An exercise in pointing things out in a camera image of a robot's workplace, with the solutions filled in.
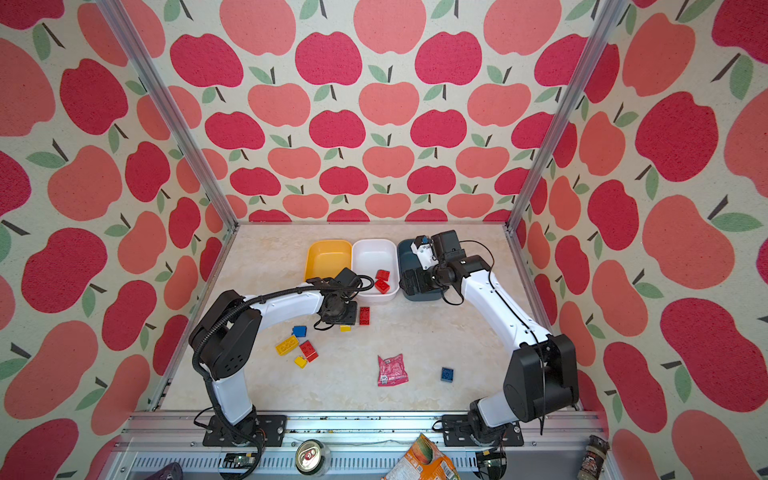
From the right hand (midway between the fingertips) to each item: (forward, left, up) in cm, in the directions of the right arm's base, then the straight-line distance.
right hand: (422, 278), depth 85 cm
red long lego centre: (-6, +17, -14) cm, 23 cm away
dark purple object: (-50, +54, -12) cm, 75 cm away
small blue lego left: (-13, +37, -15) cm, 42 cm away
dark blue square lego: (-22, -9, -15) cm, 28 cm away
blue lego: (+3, 0, +14) cm, 14 cm away
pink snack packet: (-22, +7, -14) cm, 27 cm away
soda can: (-45, +22, -5) cm, 50 cm away
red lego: (+4, +12, -13) cm, 19 cm away
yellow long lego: (-18, +39, -15) cm, 45 cm away
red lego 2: (-19, +31, -14) cm, 39 cm away
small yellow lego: (-22, +33, -16) cm, 43 cm away
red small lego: (+11, +13, -15) cm, 22 cm away
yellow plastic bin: (+17, +35, -16) cm, 42 cm away
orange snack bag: (-42, -3, -14) cm, 44 cm away
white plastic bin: (+20, +18, -16) cm, 32 cm away
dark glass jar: (-37, -42, -13) cm, 57 cm away
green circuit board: (-46, +42, -17) cm, 65 cm away
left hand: (-8, +20, -15) cm, 26 cm away
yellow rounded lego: (-14, +21, -8) cm, 26 cm away
